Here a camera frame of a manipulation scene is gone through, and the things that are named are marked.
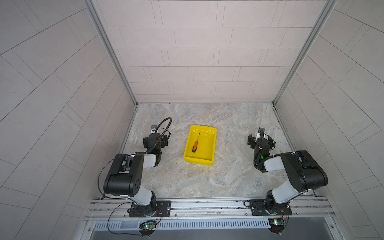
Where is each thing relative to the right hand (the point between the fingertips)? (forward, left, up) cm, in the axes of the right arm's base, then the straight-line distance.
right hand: (258, 133), depth 93 cm
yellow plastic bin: (-10, +35, -4) cm, 36 cm away
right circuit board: (-46, +4, -7) cm, 46 cm away
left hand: (+5, +63, +1) cm, 63 cm away
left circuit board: (-43, +63, -1) cm, 76 cm away
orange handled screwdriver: (-4, +40, -2) cm, 40 cm away
